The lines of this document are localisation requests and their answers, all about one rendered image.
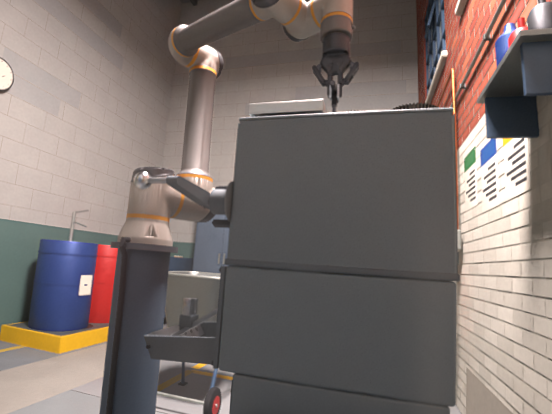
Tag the white flat box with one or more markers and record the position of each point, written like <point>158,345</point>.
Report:
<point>286,106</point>

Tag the grey wall pipe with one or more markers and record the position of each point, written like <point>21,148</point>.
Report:
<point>476,56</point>

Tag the blue bottle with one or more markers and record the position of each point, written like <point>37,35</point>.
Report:
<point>503,45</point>

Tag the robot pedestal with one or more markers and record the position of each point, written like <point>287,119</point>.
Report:
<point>129,328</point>

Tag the grey drum pump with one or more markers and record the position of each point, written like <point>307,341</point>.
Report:
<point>74,224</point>

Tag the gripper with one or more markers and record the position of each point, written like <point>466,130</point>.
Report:
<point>335,45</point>

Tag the blue hand truck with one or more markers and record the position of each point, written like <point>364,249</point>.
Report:
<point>214,397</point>

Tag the dark grey tailstock block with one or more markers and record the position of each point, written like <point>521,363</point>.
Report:
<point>189,312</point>

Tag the blue cupboard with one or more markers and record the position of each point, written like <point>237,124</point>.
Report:
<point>209,250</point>

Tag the grey wall switch box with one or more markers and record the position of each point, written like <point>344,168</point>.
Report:
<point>459,241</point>

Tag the red drum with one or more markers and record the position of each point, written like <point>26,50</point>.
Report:
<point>103,284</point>

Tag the red bottle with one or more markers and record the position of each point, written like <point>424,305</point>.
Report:
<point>518,31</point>

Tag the grey wall shelf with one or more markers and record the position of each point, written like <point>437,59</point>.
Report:
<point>513,92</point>

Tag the blue framed window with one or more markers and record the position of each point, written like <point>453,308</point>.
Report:
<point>434,47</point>

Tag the yellow rod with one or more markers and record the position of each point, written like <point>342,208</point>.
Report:
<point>453,92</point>

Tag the dark toothed gear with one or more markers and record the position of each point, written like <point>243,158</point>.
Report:
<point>412,106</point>

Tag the white wall poster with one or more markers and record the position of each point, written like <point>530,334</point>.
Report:
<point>496,170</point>

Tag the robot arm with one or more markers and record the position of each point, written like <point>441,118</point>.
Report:
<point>202,129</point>

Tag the white wall clock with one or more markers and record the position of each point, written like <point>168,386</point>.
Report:
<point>4,74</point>

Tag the dark grey chip tray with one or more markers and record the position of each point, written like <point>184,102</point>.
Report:
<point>183,345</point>

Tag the blue drum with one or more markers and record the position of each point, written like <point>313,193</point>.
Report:
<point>60,284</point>

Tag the yellow spill pallet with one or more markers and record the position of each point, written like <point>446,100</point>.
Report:
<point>52,338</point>

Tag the grey lathe body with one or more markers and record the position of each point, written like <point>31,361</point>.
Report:
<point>340,258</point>

